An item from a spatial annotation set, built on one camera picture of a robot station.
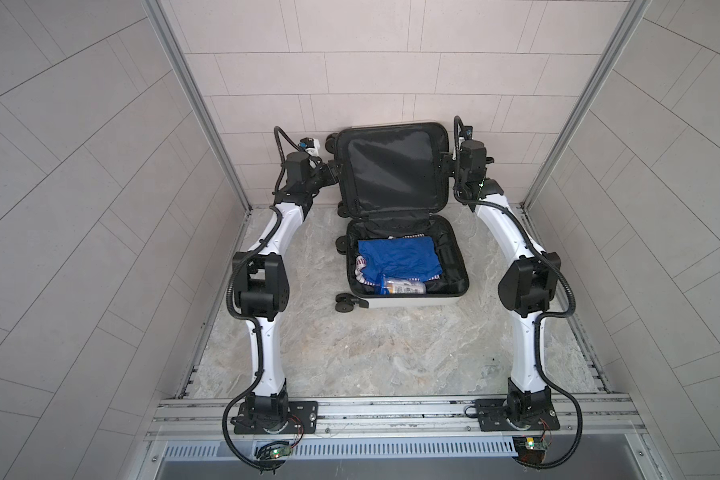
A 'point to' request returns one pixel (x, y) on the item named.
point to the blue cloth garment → (413, 257)
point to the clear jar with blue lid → (385, 286)
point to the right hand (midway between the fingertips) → (449, 148)
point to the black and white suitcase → (390, 184)
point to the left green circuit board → (272, 451)
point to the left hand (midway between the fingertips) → (343, 156)
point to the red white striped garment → (361, 262)
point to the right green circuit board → (530, 449)
